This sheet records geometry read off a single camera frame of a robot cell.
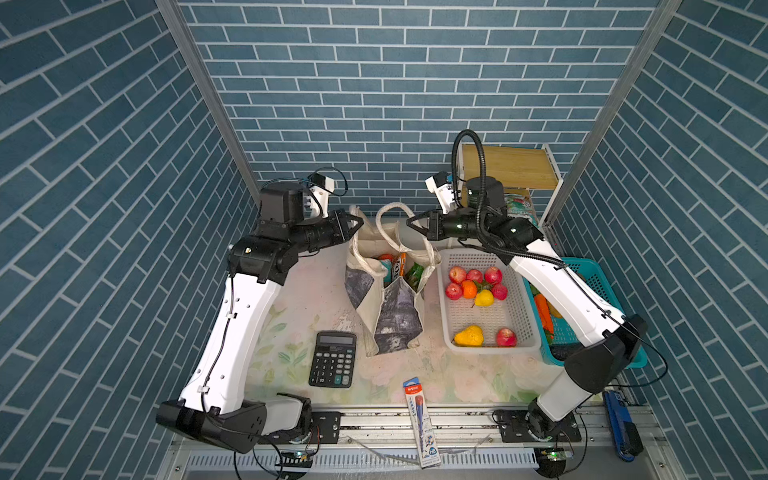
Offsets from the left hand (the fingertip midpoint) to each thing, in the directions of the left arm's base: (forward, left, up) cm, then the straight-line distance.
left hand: (365, 220), depth 64 cm
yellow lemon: (+1, -35, -36) cm, 50 cm away
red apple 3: (+10, -28, -35) cm, 45 cm away
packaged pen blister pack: (-34, -13, -39) cm, 53 cm away
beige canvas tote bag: (-10, -6, -25) cm, 28 cm away
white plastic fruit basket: (-3, -26, -39) cm, 47 cm away
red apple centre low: (+10, -34, -35) cm, 50 cm away
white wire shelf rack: (+30, -45, -7) cm, 55 cm away
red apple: (-12, -39, -35) cm, 54 cm away
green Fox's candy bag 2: (+11, -5, -29) cm, 32 cm away
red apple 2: (+3, -26, -35) cm, 44 cm away
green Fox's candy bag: (+27, -49, -20) cm, 60 cm away
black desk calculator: (-16, +11, -39) cm, 43 cm away
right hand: (+3, -9, -3) cm, 10 cm away
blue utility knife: (-35, -61, -35) cm, 79 cm away
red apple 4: (+3, -41, -35) cm, 54 cm away
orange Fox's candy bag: (+9, -10, -28) cm, 31 cm away
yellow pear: (-12, -29, -35) cm, 46 cm away
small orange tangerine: (+3, -31, -34) cm, 46 cm away
